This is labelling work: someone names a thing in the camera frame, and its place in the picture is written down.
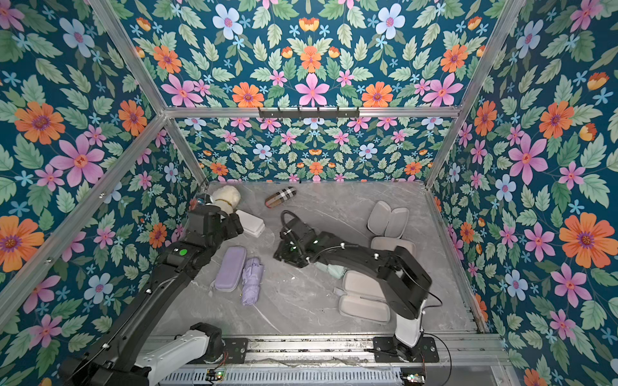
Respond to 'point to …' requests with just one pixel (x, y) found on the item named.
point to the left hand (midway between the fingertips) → (233, 218)
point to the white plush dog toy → (227, 198)
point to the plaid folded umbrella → (280, 196)
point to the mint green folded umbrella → (337, 272)
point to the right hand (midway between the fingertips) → (280, 251)
